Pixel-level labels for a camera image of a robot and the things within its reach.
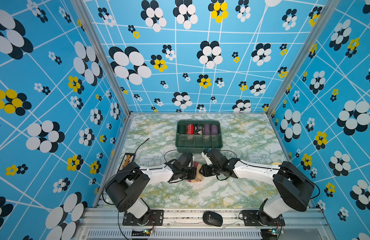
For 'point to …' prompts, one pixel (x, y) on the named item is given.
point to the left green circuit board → (141, 232)
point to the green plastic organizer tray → (195, 136)
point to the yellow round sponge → (276, 163)
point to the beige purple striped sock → (199, 177)
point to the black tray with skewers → (127, 158)
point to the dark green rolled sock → (181, 129)
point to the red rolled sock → (190, 129)
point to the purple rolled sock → (207, 129)
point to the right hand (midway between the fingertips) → (200, 171)
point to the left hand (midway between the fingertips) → (198, 175)
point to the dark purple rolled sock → (214, 129)
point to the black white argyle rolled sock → (198, 129)
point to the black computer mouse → (211, 218)
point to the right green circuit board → (269, 234)
